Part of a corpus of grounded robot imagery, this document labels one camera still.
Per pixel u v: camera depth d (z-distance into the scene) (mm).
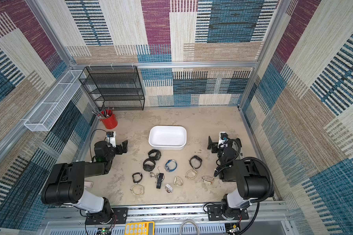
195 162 914
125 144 916
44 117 711
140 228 689
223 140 759
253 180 457
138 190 811
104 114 1049
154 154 940
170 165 906
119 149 850
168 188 775
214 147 814
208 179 847
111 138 812
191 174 859
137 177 856
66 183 459
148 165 858
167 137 1021
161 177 856
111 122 1084
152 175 865
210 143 871
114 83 1058
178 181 834
